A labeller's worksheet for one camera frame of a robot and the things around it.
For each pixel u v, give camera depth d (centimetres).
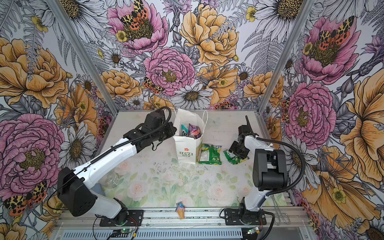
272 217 67
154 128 60
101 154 48
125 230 71
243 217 68
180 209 74
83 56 89
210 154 94
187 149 81
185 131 98
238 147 81
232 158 91
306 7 72
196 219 76
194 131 89
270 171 48
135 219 73
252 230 72
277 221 73
